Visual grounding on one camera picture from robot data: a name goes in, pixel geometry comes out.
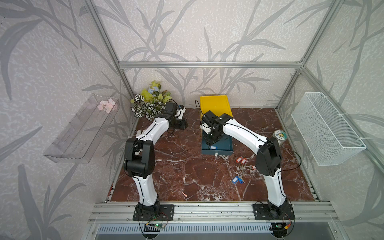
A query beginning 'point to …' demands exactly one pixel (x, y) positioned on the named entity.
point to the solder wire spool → (280, 136)
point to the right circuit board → (278, 229)
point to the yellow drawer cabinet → (218, 104)
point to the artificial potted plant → (151, 102)
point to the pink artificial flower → (107, 106)
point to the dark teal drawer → (223, 147)
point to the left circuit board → (155, 227)
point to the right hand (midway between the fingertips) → (207, 141)
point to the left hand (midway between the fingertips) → (186, 123)
